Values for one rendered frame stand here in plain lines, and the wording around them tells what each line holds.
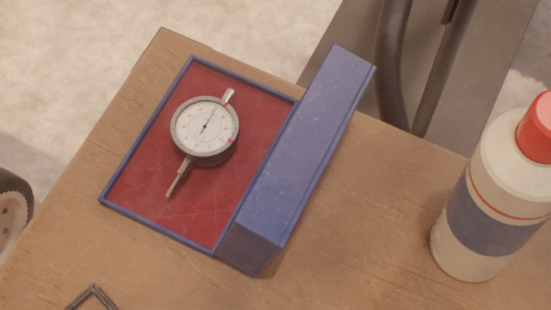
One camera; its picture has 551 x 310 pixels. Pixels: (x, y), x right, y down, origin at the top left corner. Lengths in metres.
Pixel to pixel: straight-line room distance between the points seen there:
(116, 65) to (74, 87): 0.08
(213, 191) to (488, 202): 0.25
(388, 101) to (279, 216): 0.32
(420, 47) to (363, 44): 0.09
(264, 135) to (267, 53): 0.62
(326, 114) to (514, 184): 0.15
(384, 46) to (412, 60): 0.48
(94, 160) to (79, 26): 0.69
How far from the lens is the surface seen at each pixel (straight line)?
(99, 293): 0.63
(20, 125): 1.27
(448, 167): 0.68
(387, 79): 0.80
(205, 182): 0.65
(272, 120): 0.67
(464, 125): 1.24
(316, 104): 0.55
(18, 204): 1.11
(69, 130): 1.25
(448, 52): 1.00
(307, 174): 0.53
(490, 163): 0.48
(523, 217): 0.51
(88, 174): 0.68
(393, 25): 0.80
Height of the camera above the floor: 1.07
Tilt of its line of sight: 64 degrees down
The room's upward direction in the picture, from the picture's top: straight up
